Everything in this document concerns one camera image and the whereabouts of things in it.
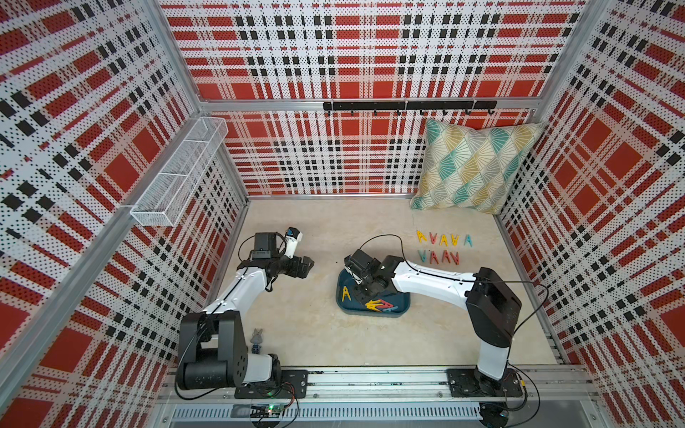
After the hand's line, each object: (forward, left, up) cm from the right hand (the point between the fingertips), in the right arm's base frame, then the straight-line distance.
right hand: (365, 291), depth 86 cm
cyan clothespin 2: (+17, -23, -6) cm, 29 cm away
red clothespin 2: (+17, -27, -7) cm, 32 cm away
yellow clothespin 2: (+24, -32, -6) cm, 40 cm away
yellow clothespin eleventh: (+1, +7, -4) cm, 8 cm away
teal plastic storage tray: (-3, +6, -1) cm, 7 cm away
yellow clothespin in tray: (-2, -2, -5) cm, 6 cm away
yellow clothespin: (+27, -23, -7) cm, 36 cm away
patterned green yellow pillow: (+37, -37, +20) cm, 56 cm away
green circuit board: (-32, +26, -4) cm, 41 cm away
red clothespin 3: (+17, -31, -6) cm, 36 cm away
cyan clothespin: (+25, -42, -6) cm, 49 cm away
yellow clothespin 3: (+24, -36, -5) cm, 43 cm away
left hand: (+10, +21, +3) cm, 24 cm away
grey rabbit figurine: (-14, +34, -3) cm, 37 cm away
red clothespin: (+26, -28, -7) cm, 39 cm away
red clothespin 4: (+16, -35, -6) cm, 38 cm away
